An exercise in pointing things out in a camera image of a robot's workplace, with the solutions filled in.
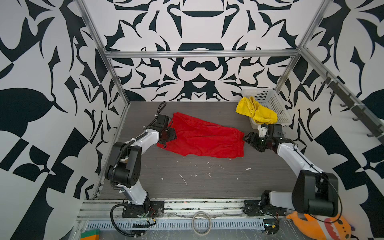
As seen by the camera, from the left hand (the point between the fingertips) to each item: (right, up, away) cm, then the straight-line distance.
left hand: (172, 133), depth 94 cm
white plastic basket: (+72, +24, +23) cm, 79 cm away
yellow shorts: (+59, +11, +10) cm, 61 cm away
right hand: (+45, -2, -7) cm, 45 cm away
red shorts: (+14, -3, +8) cm, 16 cm away
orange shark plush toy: (+71, -36, -32) cm, 86 cm away
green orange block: (-32, -41, -28) cm, 59 cm away
